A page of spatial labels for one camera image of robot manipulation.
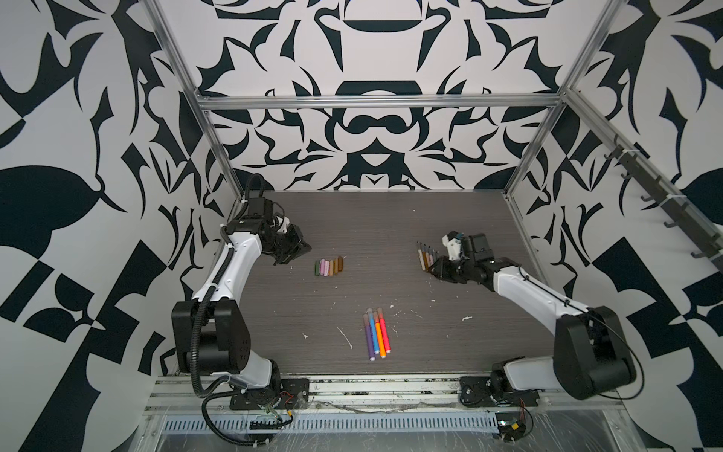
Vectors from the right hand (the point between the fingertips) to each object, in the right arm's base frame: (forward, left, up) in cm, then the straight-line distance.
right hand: (429, 265), depth 88 cm
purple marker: (-24, +18, -9) cm, 31 cm away
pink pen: (+7, -3, -8) cm, 11 cm away
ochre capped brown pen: (+8, -1, -8) cm, 12 cm away
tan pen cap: (+2, +32, -8) cm, 33 cm away
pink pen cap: (+5, +35, -8) cm, 36 cm away
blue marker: (-17, +18, -8) cm, 26 cm away
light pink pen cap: (+3, +33, -7) cm, 34 cm away
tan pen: (+9, -2, -8) cm, 12 cm away
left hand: (+3, +37, +8) cm, 38 cm away
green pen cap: (+5, +36, -9) cm, 38 cm away
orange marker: (-19, +16, -8) cm, 26 cm away
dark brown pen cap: (+6, +29, -9) cm, 30 cm away
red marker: (-18, +15, -8) cm, 24 cm away
